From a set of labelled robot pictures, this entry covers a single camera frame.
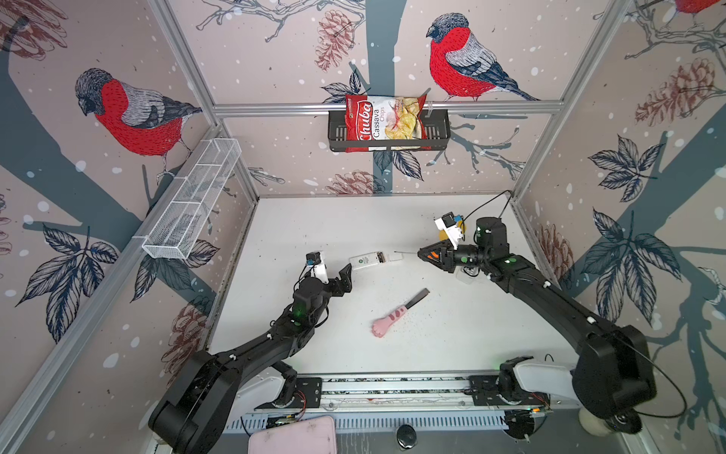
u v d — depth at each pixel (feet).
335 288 2.49
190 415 1.30
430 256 2.44
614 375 1.32
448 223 2.29
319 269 2.43
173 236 2.29
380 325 2.74
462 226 2.23
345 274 2.51
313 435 2.15
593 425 2.15
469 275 2.39
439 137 3.05
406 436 1.97
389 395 2.46
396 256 3.30
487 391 2.44
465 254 2.25
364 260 3.24
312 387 2.44
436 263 2.39
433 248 2.40
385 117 2.87
